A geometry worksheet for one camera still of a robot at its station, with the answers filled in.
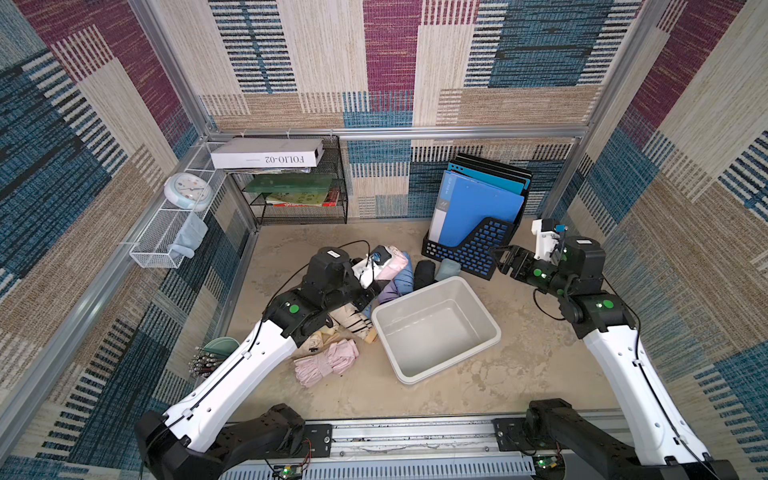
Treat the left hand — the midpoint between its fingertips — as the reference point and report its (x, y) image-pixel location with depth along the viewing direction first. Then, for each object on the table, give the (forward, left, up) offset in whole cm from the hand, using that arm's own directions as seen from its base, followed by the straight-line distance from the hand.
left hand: (377, 268), depth 71 cm
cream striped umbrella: (-3, +7, -23) cm, 24 cm away
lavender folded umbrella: (+8, -3, -24) cm, 25 cm away
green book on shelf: (+39, +30, -4) cm, 49 cm away
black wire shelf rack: (+37, +27, -8) cm, 47 cm away
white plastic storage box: (0, -16, -31) cm, 35 cm away
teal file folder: (+31, -33, +2) cm, 45 cm away
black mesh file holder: (+19, -30, -16) cm, 39 cm away
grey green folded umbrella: (+18, -23, -25) cm, 39 cm away
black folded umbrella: (+17, -15, -27) cm, 35 cm away
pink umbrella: (-12, +12, -23) cm, 29 cm away
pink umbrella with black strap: (-3, -3, +4) cm, 6 cm away
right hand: (+3, -28, +3) cm, 29 cm away
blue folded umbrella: (+13, -8, -25) cm, 29 cm away
